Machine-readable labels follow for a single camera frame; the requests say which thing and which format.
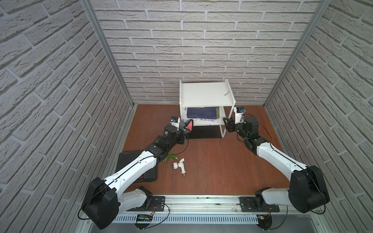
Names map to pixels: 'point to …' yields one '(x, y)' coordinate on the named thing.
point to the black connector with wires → (264, 223)
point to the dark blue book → (205, 112)
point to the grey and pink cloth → (186, 126)
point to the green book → (218, 115)
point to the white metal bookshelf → (207, 102)
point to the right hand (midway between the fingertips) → (228, 117)
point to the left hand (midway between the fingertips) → (178, 126)
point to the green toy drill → (170, 154)
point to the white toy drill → (180, 164)
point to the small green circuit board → (144, 217)
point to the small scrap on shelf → (227, 93)
